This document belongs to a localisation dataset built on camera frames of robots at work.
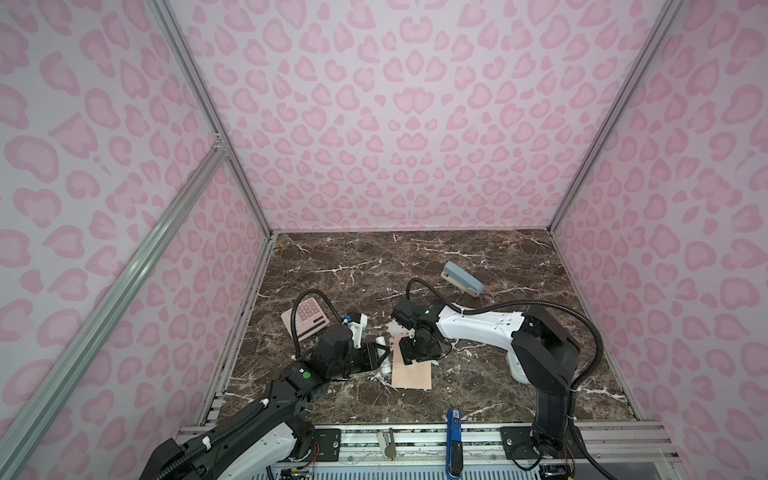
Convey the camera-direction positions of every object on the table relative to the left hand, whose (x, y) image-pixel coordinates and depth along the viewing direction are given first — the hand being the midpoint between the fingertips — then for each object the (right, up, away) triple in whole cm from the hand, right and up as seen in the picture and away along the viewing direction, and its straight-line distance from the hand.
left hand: (390, 348), depth 77 cm
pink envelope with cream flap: (+7, -10, +7) cm, 14 cm away
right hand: (+6, -5, +8) cm, 11 cm away
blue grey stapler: (+24, +16, +23) cm, 37 cm away
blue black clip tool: (+15, -22, -6) cm, 27 cm away
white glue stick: (-1, -4, -1) cm, 5 cm away
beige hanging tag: (-1, -21, -5) cm, 22 cm away
